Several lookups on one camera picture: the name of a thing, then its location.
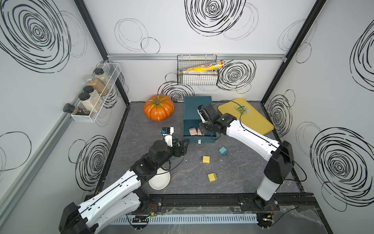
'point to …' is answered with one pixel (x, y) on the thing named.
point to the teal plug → (223, 150)
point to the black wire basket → (199, 77)
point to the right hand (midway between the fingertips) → (203, 125)
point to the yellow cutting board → (247, 114)
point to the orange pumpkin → (158, 107)
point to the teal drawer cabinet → (192, 119)
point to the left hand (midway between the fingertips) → (183, 140)
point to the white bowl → (160, 180)
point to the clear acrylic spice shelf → (113, 70)
